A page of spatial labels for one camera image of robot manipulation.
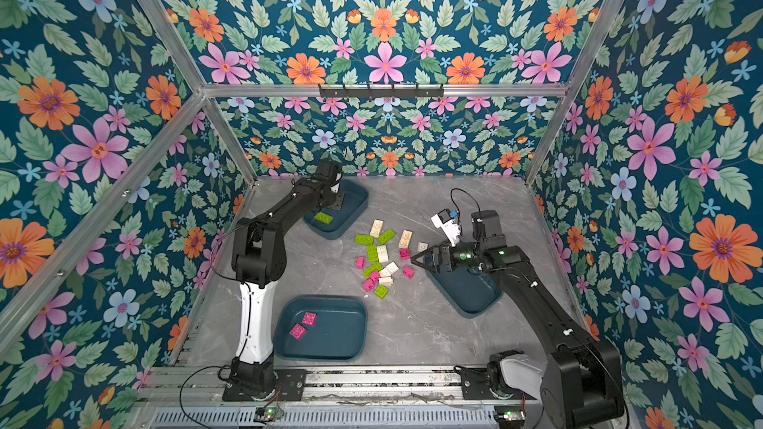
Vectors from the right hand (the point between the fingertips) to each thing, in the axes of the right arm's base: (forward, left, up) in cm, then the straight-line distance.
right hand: (422, 255), depth 75 cm
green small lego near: (-1, +12, -19) cm, 22 cm away
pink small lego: (-9, +32, -19) cm, 38 cm away
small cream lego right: (+15, -1, -19) cm, 24 cm away
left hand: (+31, +28, -9) cm, 43 cm away
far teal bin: (+30, +23, -17) cm, 42 cm away
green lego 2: (+6, +15, -19) cm, 25 cm away
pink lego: (-13, +34, -18) cm, 41 cm away
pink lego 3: (+5, +3, -19) cm, 20 cm away
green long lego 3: (+12, +15, -19) cm, 28 cm away
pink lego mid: (+8, +19, -19) cm, 28 cm away
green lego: (+18, +19, -19) cm, 32 cm away
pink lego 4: (+1, +16, -19) cm, 24 cm away
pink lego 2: (+11, +5, -18) cm, 22 cm away
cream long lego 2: (+18, +4, -19) cm, 27 cm away
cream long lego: (+22, +14, -19) cm, 33 cm away
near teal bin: (-13, +23, -20) cm, 33 cm away
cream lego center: (+11, +12, -18) cm, 24 cm away
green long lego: (+19, +11, -19) cm, 29 cm away
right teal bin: (-2, -15, -19) cm, 24 cm away
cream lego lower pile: (+2, +11, -19) cm, 22 cm away
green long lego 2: (+26, +32, -17) cm, 45 cm away
